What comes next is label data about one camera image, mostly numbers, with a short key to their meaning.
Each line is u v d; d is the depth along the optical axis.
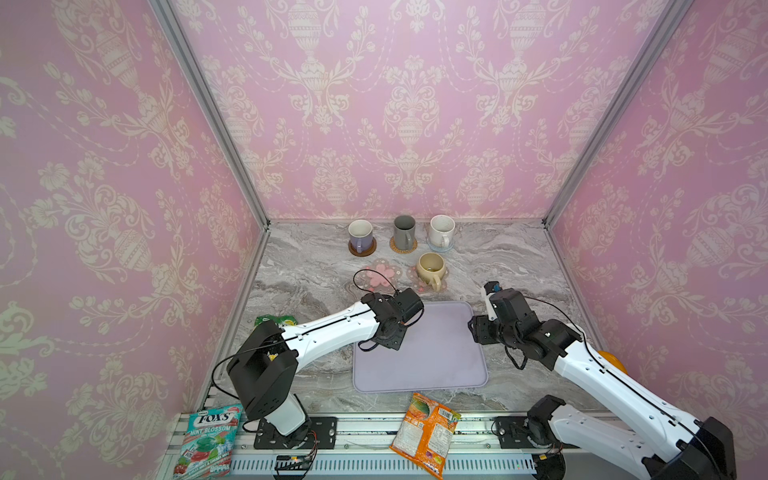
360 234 1.08
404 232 1.03
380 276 1.06
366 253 1.11
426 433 0.73
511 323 0.58
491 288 0.71
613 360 0.86
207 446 0.71
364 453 0.73
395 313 0.59
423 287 1.01
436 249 1.12
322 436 0.74
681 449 0.39
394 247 1.12
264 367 0.43
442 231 1.06
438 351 0.92
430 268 1.03
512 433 0.73
